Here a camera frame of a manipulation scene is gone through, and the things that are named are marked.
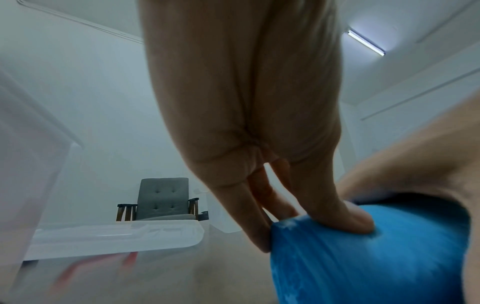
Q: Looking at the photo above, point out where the person's right hand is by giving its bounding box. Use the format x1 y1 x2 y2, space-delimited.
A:
337 89 480 304

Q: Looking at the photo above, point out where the person's left hand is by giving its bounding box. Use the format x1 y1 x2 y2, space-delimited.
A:
136 0 376 254

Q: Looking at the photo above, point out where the blue bag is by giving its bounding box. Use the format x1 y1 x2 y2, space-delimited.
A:
269 193 472 304

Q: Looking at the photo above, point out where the clear lid pink handle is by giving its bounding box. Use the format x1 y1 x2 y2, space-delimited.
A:
22 219 206 262

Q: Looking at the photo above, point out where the large clear storage bin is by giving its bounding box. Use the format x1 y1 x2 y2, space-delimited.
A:
0 68 85 304

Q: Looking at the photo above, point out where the white ceiling tube light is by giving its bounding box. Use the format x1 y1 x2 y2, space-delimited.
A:
346 29 388 57

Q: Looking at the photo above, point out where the black chair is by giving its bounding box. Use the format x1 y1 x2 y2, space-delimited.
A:
116 177 209 222

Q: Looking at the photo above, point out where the white wall conduit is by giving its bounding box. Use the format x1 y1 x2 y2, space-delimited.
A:
14 0 146 46

